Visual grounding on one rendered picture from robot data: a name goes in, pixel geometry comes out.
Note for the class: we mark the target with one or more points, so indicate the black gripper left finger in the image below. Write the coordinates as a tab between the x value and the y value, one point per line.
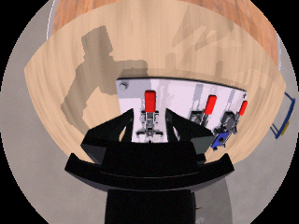
111	129

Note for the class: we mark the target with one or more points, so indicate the grey fixture plate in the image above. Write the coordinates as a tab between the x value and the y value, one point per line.
180	95

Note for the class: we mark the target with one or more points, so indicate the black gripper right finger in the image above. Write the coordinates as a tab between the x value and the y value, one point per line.
188	130

